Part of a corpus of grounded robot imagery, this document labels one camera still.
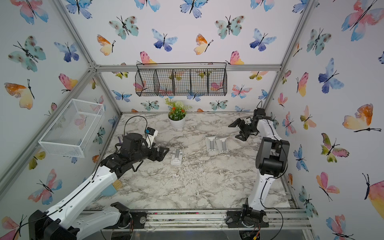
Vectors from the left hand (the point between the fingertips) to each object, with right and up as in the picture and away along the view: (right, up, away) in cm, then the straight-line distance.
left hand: (163, 145), depth 77 cm
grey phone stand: (+5, -9, +16) cm, 19 cm away
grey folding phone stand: (+26, -1, +20) cm, 33 cm away
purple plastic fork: (-36, +1, +27) cm, 45 cm away
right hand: (+40, +8, +17) cm, 45 cm away
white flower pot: (+3, +11, +30) cm, 32 cm away
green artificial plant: (+5, +20, +21) cm, 29 cm away
